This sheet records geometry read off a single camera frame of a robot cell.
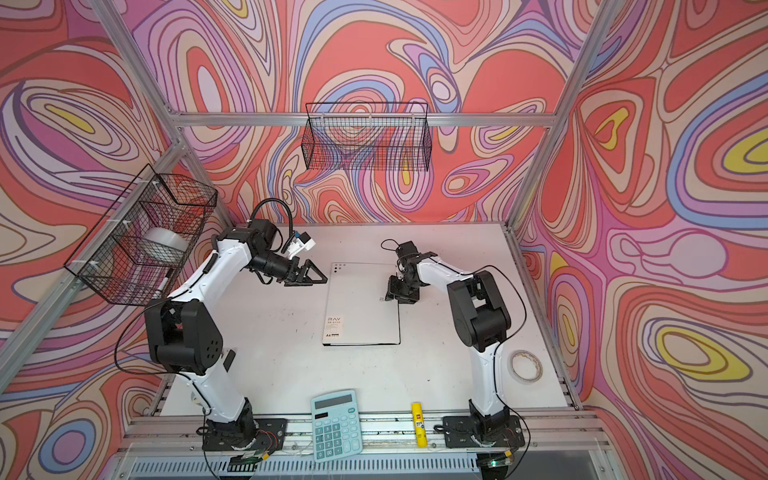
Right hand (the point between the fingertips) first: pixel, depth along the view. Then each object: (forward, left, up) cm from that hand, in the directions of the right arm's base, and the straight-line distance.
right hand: (394, 304), depth 97 cm
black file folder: (-1, +13, -2) cm, 13 cm away
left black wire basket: (-2, +61, +33) cm, 69 cm away
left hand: (-2, +21, +19) cm, 28 cm away
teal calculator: (-35, +16, +1) cm, 39 cm away
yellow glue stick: (-37, -5, +2) cm, 38 cm away
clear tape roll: (-21, -37, -1) cm, 42 cm away
